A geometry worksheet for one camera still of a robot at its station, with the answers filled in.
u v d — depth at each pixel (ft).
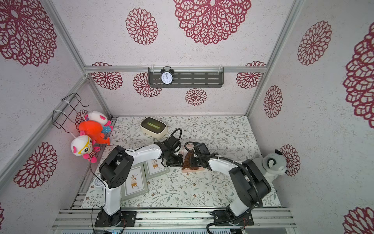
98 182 2.71
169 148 2.48
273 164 2.39
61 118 2.55
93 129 2.98
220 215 2.43
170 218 2.46
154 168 3.01
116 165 1.82
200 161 2.30
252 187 1.48
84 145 2.61
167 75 2.94
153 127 3.48
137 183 2.79
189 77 3.03
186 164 2.94
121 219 2.35
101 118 3.09
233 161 1.69
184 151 3.19
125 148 1.77
